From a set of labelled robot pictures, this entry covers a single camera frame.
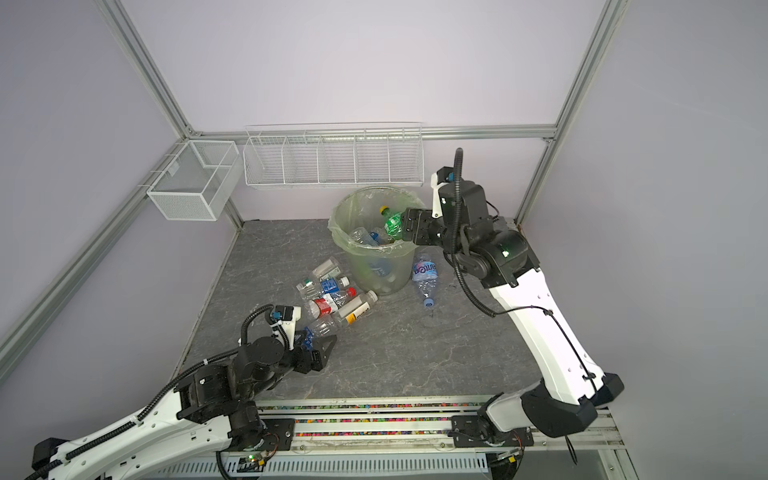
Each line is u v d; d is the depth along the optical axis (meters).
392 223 0.91
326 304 0.91
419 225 0.53
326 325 0.91
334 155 0.99
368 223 0.99
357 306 0.95
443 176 0.52
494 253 0.39
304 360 0.61
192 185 0.96
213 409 0.49
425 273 0.99
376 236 0.97
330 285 0.96
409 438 0.74
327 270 1.03
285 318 0.61
